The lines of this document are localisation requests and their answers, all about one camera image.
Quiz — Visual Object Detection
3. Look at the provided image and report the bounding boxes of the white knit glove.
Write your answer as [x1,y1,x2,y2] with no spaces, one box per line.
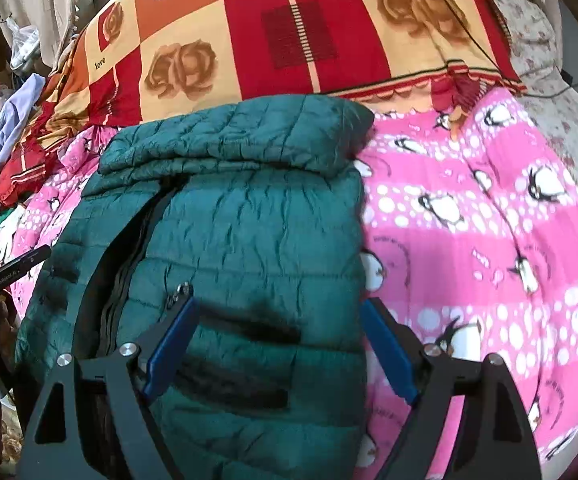
[0,207,24,268]

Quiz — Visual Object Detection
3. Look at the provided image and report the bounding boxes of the pink penguin print blanket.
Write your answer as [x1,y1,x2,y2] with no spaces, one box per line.
[9,87,578,480]

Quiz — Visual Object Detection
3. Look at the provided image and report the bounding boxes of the black cable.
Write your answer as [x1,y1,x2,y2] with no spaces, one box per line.
[431,0,578,98]

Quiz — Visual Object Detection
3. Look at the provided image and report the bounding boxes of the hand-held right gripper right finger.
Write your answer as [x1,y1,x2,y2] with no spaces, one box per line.
[360,297,542,480]

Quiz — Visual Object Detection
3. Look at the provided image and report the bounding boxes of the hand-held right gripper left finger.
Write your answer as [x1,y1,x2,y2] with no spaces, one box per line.
[16,295,201,480]

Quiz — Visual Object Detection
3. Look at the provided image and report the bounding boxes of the green quilted puffer jacket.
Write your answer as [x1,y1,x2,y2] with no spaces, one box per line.
[14,94,376,480]

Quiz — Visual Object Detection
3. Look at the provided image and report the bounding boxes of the beige curtain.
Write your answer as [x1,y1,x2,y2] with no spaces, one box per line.
[0,0,100,51]

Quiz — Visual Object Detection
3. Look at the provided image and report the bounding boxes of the floral bed sheet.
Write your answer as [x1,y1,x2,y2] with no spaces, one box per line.
[484,0,578,241]

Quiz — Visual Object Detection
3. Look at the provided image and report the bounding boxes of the red yellow rose print quilt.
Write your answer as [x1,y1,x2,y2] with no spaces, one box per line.
[34,0,527,131]

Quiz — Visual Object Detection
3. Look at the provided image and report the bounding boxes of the lilac garment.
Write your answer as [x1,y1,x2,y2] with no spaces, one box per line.
[0,74,47,221]

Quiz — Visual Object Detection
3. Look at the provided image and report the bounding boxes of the red ruffled cloth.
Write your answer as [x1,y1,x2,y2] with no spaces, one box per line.
[0,115,70,206]

